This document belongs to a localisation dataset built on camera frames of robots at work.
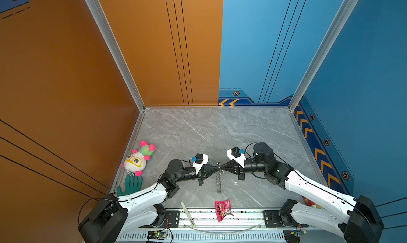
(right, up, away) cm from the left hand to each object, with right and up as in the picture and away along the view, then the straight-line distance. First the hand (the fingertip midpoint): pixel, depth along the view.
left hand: (218, 167), depth 70 cm
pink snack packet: (+2, -21, +6) cm, 22 cm away
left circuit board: (-28, -31, +1) cm, 42 cm away
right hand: (+2, 0, -1) cm, 2 cm away
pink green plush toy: (-44, -1, +15) cm, 47 cm away
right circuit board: (+33, -31, 0) cm, 45 cm away
